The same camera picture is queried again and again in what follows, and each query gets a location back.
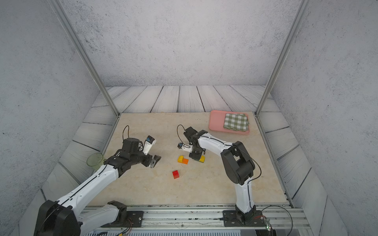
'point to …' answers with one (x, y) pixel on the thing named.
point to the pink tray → (217, 119)
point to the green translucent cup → (95, 160)
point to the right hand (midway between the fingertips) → (197, 153)
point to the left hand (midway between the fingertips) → (155, 153)
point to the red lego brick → (175, 174)
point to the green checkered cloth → (236, 122)
